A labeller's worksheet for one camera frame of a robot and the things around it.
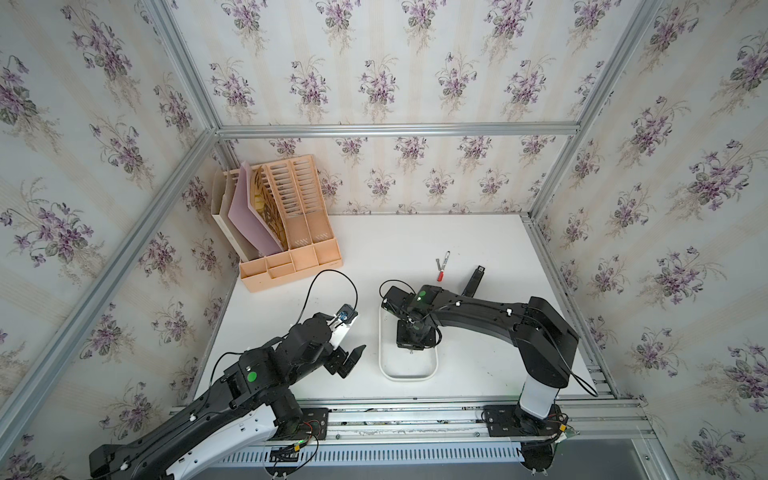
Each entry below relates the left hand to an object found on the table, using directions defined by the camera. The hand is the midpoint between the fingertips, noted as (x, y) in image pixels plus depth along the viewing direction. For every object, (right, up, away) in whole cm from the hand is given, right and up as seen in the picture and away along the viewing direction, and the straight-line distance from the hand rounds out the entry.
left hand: (354, 337), depth 70 cm
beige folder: (-40, +38, +16) cm, 58 cm away
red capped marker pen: (+27, +12, +32) cm, 43 cm away
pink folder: (-33, +30, +14) cm, 47 cm away
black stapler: (+37, +9, +28) cm, 48 cm away
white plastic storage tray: (+12, -11, +10) cm, 19 cm away
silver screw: (+26, +14, +35) cm, 46 cm away
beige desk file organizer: (-28, +40, +38) cm, 62 cm away
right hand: (+14, -8, +13) cm, 20 cm away
